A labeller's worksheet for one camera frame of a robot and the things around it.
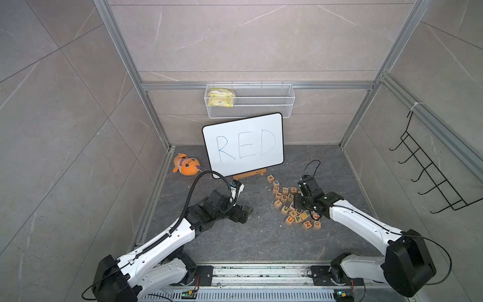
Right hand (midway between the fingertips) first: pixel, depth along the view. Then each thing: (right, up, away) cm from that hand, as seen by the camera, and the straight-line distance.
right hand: (299, 199), depth 87 cm
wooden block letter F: (-12, +8, +14) cm, 20 cm away
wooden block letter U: (-5, -9, -1) cm, 11 cm away
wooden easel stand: (-16, +13, +15) cm, 25 cm away
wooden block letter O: (+8, -12, -2) cm, 14 cm away
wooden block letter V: (-6, -6, +3) cm, 9 cm away
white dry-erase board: (-25, +26, +6) cm, 37 cm away
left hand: (-25, +1, -11) cm, 28 cm away
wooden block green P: (-1, -9, -1) cm, 9 cm away
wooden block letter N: (+3, -11, -1) cm, 12 cm away
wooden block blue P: (-9, +6, +13) cm, 17 cm away
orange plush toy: (-56, +15, +12) cm, 59 cm away
